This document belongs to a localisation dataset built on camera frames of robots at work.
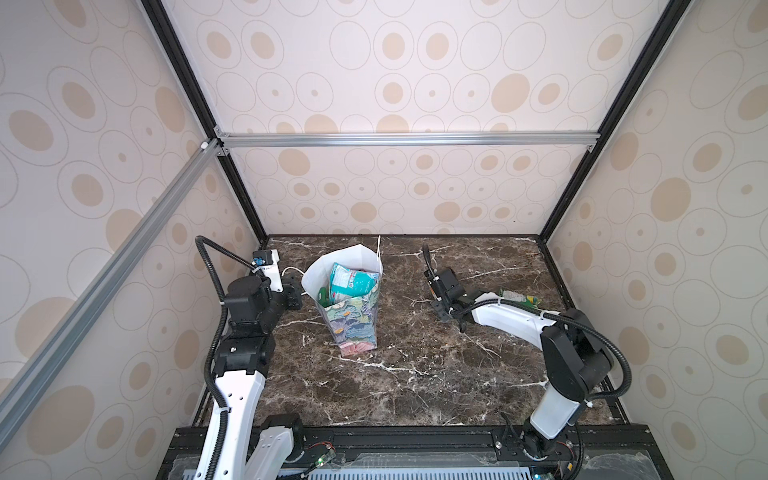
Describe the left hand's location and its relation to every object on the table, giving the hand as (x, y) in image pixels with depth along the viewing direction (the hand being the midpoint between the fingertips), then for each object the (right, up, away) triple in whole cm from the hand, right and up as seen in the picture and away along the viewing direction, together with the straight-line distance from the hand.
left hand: (300, 269), depth 70 cm
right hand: (+40, -9, +23) cm, 47 cm away
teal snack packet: (+9, -4, +11) cm, 15 cm away
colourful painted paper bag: (+12, -14, +8) cm, 20 cm away
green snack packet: (+62, -9, +27) cm, 68 cm away
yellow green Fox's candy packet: (+2, -8, +14) cm, 16 cm away
